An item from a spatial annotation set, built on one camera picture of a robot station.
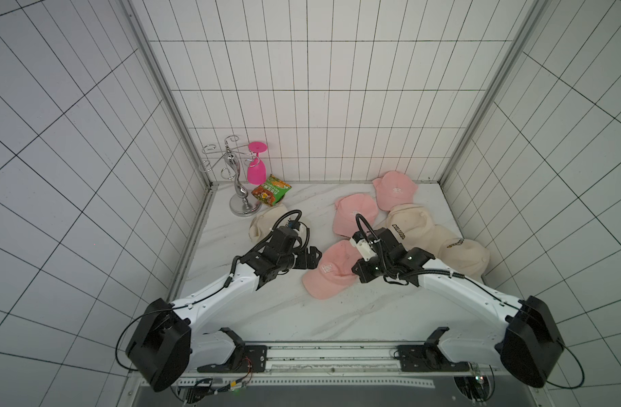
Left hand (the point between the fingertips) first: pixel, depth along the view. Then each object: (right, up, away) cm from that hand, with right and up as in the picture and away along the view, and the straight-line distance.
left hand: (306, 259), depth 82 cm
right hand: (+15, -1, 0) cm, 15 cm away
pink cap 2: (+16, +15, +22) cm, 31 cm away
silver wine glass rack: (-29, +18, +30) cm, 45 cm away
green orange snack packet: (-15, +24, +24) cm, 37 cm away
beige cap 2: (+55, 0, +3) cm, 55 cm away
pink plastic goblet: (-22, +32, +21) cm, 44 cm away
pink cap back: (+40, +26, +31) cm, 56 cm away
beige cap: (+42, +10, +15) cm, 46 cm away
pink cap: (+9, -5, -1) cm, 11 cm away
